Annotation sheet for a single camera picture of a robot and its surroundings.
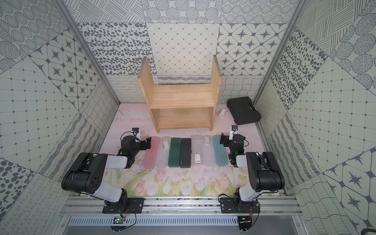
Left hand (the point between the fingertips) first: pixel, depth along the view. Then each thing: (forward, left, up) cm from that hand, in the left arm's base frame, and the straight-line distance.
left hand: (142, 136), depth 95 cm
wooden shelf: (+7, -27, +21) cm, 35 cm away
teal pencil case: (-9, -52, -4) cm, 52 cm away
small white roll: (+22, -54, 0) cm, 59 cm away
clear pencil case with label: (-5, -36, -6) cm, 37 cm away
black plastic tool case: (+26, -71, -2) cm, 76 cm away
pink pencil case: (-11, -7, -5) cm, 14 cm away
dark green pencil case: (-11, -22, -5) cm, 25 cm away
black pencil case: (-8, -29, -6) cm, 31 cm away
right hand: (+2, -58, -1) cm, 58 cm away
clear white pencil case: (-14, -15, -5) cm, 21 cm away
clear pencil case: (-7, -44, -7) cm, 45 cm away
